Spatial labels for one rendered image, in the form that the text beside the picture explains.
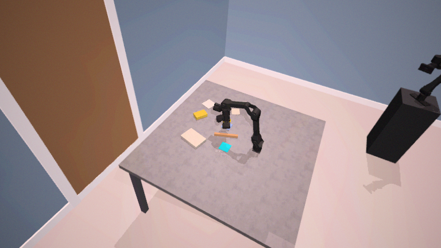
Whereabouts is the yellow rectangular block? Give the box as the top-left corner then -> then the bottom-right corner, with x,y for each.
194,110 -> 207,120

